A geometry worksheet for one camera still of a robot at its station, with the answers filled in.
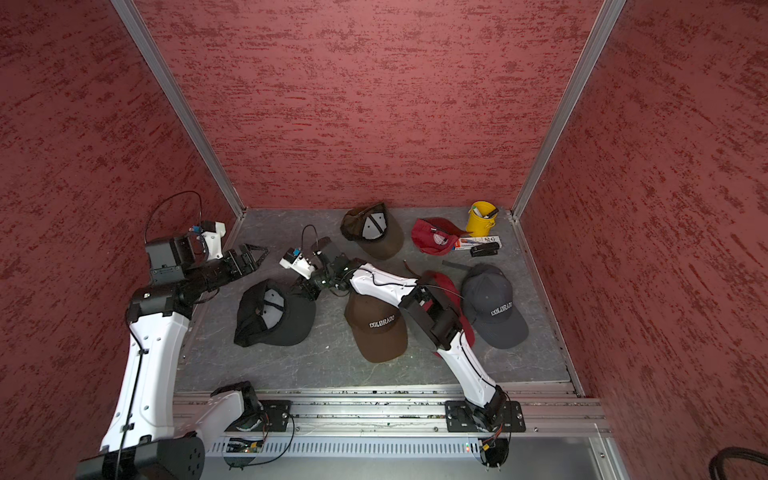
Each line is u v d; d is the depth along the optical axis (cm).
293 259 76
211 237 63
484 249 107
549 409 77
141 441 37
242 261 63
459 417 74
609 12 71
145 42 75
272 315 89
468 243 110
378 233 114
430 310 59
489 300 85
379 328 83
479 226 110
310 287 78
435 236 111
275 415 75
